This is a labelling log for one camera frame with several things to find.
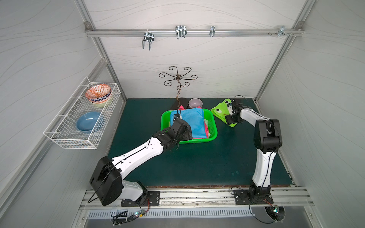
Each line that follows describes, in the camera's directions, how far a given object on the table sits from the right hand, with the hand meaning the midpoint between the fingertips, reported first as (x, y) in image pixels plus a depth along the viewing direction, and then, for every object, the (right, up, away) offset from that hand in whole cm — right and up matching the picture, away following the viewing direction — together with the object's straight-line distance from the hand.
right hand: (233, 118), depth 104 cm
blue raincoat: (-29, +1, -6) cm, 30 cm away
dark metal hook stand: (-40, +27, -13) cm, 50 cm away
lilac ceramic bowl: (-28, +12, +10) cm, 32 cm away
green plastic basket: (-49, -3, -10) cm, 51 cm away
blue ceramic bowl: (-82, 0, -39) cm, 91 cm away
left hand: (-35, -7, -23) cm, 42 cm away
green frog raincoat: (-7, +6, +7) cm, 12 cm away
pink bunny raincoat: (-39, +8, +1) cm, 40 cm away
